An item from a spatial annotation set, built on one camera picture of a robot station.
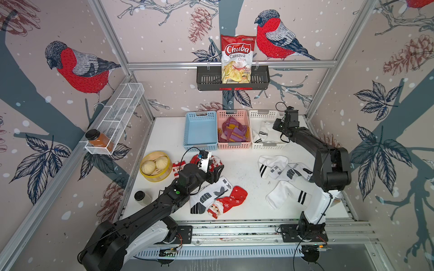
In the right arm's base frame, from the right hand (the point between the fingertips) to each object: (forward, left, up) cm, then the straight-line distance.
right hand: (275, 121), depth 100 cm
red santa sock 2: (-46, +30, -13) cm, 56 cm away
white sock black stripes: (-21, +5, -13) cm, 25 cm away
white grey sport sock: (-26, -8, -13) cm, 30 cm away
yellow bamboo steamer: (-28, +67, -8) cm, 74 cm away
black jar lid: (-46, +68, -3) cm, 82 cm away
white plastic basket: (+15, +9, -11) cm, 20 cm away
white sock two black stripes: (+1, +4, -13) cm, 13 cm away
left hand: (-31, +32, +4) cm, 44 cm away
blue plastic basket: (+3, +47, -14) cm, 50 cm away
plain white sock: (-37, -3, -14) cm, 40 cm away
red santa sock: (-24, +36, -11) cm, 44 cm away
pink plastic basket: (+14, +18, -11) cm, 26 cm away
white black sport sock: (-45, +42, -12) cm, 63 cm away
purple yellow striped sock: (-1, +26, -9) cm, 27 cm away
